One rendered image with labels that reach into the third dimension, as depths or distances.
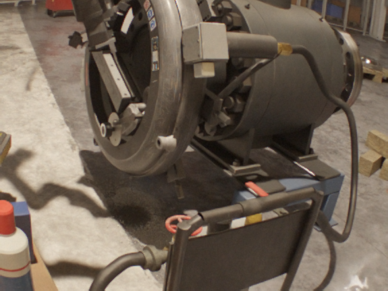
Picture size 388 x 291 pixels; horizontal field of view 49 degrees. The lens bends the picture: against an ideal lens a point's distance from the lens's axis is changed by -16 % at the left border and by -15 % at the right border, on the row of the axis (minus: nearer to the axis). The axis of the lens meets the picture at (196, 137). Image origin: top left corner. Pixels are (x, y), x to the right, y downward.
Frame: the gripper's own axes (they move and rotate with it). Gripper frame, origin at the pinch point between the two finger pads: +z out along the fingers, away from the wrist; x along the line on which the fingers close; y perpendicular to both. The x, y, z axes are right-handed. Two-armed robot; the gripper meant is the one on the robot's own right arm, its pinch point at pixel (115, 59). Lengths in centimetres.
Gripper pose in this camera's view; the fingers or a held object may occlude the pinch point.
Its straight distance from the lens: 109.7
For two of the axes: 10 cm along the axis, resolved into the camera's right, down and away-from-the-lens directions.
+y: -9.4, 3.3, -1.0
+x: 2.6, 5.0, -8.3
